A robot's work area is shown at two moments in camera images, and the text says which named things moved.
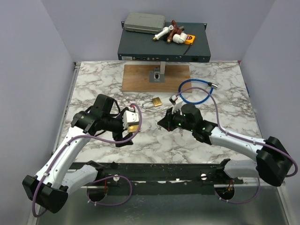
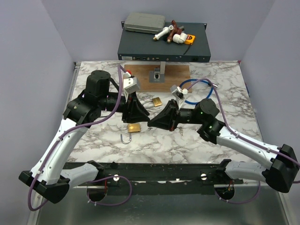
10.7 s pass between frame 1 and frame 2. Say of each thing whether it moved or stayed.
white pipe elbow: stayed
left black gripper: moved
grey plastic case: stayed
